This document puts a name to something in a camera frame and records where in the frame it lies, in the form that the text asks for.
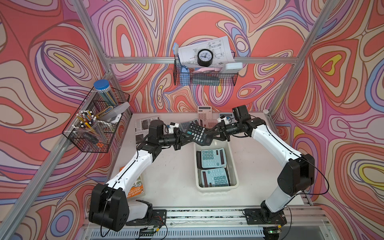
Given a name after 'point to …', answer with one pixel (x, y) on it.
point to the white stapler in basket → (115, 115)
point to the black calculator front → (198, 155)
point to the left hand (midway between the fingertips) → (194, 137)
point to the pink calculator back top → (205, 117)
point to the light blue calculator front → (214, 177)
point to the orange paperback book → (137, 189)
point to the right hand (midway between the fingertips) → (209, 137)
